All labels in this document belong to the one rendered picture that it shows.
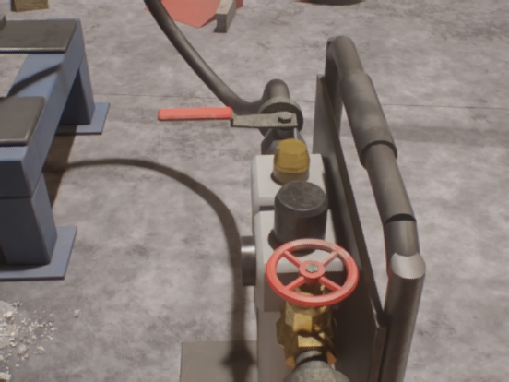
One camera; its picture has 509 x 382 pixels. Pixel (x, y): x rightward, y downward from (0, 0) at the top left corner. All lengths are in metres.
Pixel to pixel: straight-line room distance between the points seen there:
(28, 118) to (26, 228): 0.19
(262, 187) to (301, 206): 0.10
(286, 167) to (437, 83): 1.25
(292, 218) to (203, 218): 0.79
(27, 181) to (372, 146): 0.74
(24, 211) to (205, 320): 0.36
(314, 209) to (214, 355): 0.57
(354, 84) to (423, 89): 1.22
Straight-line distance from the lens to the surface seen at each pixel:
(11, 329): 1.22
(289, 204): 0.58
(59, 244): 1.33
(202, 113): 0.75
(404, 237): 0.48
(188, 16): 2.22
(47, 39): 1.51
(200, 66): 1.31
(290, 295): 0.51
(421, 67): 1.95
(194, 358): 1.10
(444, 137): 1.65
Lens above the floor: 0.87
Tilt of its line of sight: 38 degrees down
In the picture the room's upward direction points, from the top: straight up
